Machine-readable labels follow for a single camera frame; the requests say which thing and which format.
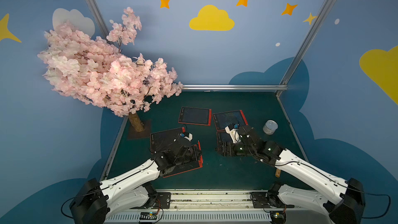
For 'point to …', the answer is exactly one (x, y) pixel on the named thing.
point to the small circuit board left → (148, 215)
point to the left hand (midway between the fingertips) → (203, 150)
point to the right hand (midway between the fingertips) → (222, 147)
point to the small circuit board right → (278, 216)
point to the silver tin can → (270, 127)
